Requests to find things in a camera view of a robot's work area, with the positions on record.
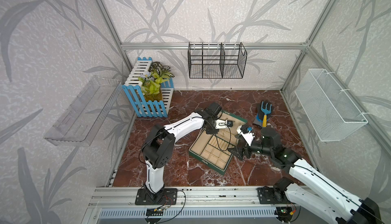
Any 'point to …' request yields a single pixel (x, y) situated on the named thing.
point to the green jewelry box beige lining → (213, 149)
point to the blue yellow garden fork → (266, 112)
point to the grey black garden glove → (258, 121)
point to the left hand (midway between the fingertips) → (215, 125)
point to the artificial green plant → (151, 81)
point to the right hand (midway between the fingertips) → (232, 141)
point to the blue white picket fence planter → (154, 108)
